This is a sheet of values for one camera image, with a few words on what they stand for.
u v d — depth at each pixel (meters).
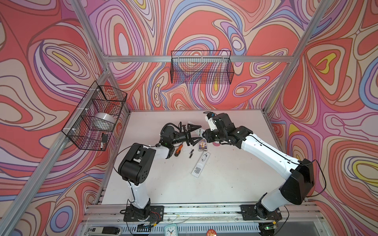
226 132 0.58
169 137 0.74
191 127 0.77
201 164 0.89
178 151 0.94
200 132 0.81
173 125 0.82
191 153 0.96
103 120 0.69
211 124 0.69
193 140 0.83
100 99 0.75
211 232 0.69
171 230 0.68
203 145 0.98
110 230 0.69
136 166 0.50
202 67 0.96
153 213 0.72
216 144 0.98
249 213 0.73
